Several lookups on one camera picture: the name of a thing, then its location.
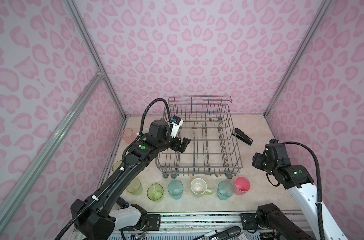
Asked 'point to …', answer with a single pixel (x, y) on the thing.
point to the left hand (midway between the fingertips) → (182, 133)
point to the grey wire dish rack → (213, 149)
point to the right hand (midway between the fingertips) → (258, 158)
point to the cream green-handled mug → (198, 188)
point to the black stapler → (242, 136)
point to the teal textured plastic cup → (225, 190)
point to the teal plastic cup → (175, 188)
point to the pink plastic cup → (242, 185)
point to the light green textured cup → (134, 186)
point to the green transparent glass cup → (155, 192)
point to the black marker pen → (229, 232)
